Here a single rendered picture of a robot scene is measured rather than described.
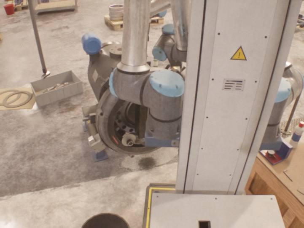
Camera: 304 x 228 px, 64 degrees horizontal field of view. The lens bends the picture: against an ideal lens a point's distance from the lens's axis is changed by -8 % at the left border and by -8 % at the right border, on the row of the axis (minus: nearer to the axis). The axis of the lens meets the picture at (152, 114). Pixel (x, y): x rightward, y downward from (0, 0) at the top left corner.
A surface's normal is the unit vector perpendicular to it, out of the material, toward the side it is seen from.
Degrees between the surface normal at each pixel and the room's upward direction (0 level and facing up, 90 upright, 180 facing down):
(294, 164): 0
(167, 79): 5
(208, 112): 90
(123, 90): 80
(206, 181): 90
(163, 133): 70
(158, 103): 90
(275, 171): 0
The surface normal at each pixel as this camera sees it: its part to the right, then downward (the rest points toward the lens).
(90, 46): 0.39, 0.55
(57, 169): 0.00, -0.81
